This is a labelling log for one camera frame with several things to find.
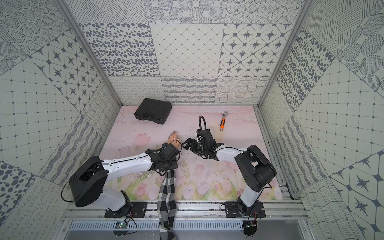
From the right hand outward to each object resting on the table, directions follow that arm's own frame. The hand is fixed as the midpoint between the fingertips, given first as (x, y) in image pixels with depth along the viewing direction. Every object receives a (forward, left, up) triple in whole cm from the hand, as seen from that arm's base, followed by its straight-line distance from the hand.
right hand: (187, 148), depth 89 cm
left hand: (-10, +4, -3) cm, 11 cm away
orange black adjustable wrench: (+24, -25, -6) cm, 35 cm away
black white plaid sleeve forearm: (-31, +7, +1) cm, 32 cm away
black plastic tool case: (+37, +28, -4) cm, 46 cm away
